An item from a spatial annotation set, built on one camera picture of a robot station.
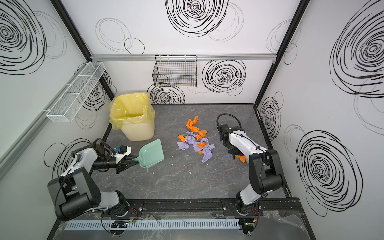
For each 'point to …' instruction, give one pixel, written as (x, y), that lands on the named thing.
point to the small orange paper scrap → (181, 138)
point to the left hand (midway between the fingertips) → (136, 159)
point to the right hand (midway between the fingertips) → (241, 154)
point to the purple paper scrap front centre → (207, 152)
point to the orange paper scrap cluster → (190, 124)
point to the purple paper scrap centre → (196, 147)
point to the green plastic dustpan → (151, 154)
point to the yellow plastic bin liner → (131, 108)
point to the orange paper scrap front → (201, 145)
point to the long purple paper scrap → (183, 145)
